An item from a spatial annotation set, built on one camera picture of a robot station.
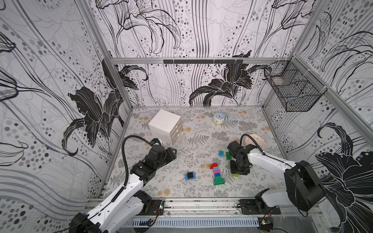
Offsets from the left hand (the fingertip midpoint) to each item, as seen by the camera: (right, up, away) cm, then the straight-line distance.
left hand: (175, 155), depth 81 cm
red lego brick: (+23, -8, +6) cm, 24 cm away
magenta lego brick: (+24, -11, +5) cm, 27 cm away
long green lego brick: (+24, -14, -2) cm, 28 cm away
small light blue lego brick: (+24, -9, +5) cm, 26 cm away
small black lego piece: (+8, -11, -1) cm, 14 cm away
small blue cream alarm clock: (+30, +21, +26) cm, 45 cm away
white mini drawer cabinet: (-7, +16, +10) cm, 20 cm away
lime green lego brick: (+35, -12, +1) cm, 37 cm away
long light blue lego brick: (+6, -12, 0) cm, 14 cm away
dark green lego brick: (+32, -3, +8) cm, 33 cm away
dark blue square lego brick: (+24, -12, +2) cm, 27 cm away
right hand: (+36, -11, +5) cm, 38 cm away
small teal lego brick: (+28, -1, +10) cm, 30 cm away
